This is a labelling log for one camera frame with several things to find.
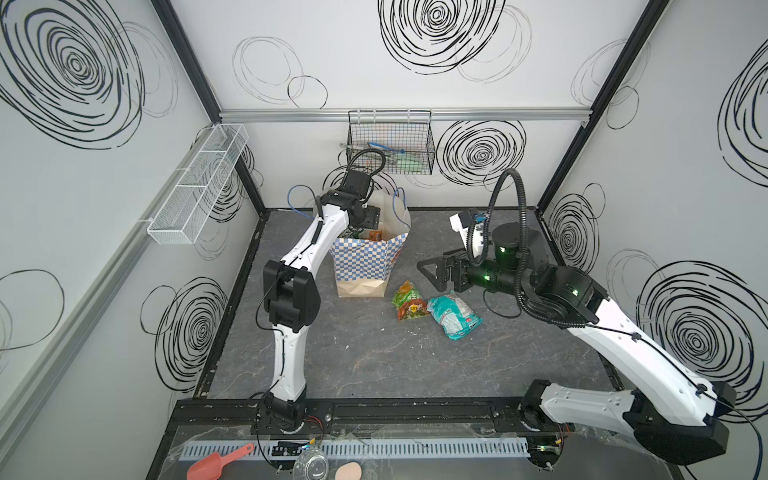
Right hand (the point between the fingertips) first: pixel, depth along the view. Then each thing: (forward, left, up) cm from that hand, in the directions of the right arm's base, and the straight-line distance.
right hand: (428, 261), depth 60 cm
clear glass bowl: (-32, +26, -37) cm, 55 cm away
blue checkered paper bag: (+13, +16, -21) cm, 30 cm away
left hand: (+30, +16, -18) cm, 38 cm away
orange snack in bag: (+36, +14, -34) cm, 51 cm away
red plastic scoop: (-32, +48, -35) cm, 68 cm away
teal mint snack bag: (+5, -11, -34) cm, 36 cm away
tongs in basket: (+45, +13, -3) cm, 47 cm away
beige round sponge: (-33, +17, -35) cm, 51 cm away
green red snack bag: (+7, +2, -31) cm, 31 cm away
